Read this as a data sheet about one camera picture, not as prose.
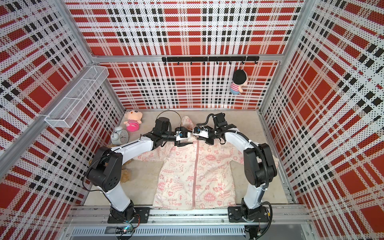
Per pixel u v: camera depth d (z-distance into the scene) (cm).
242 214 66
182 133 72
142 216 74
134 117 109
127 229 69
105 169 48
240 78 93
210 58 89
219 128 70
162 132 72
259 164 49
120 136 94
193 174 87
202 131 77
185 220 73
